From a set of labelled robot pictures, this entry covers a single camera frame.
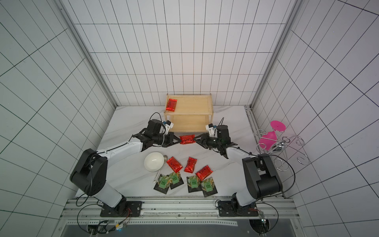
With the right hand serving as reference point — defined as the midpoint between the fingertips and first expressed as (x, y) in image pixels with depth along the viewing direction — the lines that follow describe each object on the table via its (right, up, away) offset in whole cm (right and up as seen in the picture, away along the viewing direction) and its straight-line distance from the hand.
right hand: (190, 140), depth 85 cm
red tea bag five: (+8, -18, -2) cm, 20 cm away
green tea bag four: (+10, -25, -6) cm, 27 cm away
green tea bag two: (-9, -22, -3) cm, 24 cm away
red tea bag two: (-2, +1, -1) cm, 2 cm away
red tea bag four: (-10, -15, +2) cm, 18 cm away
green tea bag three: (+2, -24, -4) cm, 24 cm away
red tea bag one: (-12, +22, +6) cm, 26 cm away
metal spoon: (-16, -13, +5) cm, 21 cm away
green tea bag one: (-15, -24, -4) cm, 29 cm away
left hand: (-7, -1, -1) cm, 7 cm away
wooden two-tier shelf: (+1, +16, +3) cm, 17 cm away
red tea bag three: (0, -16, 0) cm, 16 cm away
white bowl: (-22, -13, +2) cm, 26 cm away
